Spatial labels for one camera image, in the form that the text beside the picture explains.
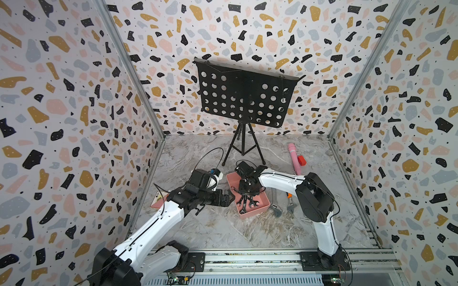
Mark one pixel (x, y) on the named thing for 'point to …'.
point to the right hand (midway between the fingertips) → (241, 192)
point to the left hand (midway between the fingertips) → (228, 196)
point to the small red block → (302, 160)
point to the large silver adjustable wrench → (278, 213)
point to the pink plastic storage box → (262, 197)
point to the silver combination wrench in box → (253, 202)
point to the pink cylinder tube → (294, 157)
